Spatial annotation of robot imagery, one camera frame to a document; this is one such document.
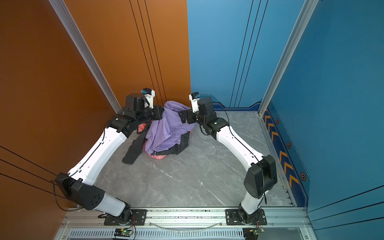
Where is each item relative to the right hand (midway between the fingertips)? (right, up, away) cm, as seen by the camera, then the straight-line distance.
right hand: (185, 110), depth 79 cm
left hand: (-10, +1, -5) cm, 11 cm away
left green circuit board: (-30, -59, -8) cm, 67 cm away
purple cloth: (-10, -11, -4) cm, 15 cm away
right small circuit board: (+32, -59, -10) cm, 68 cm away
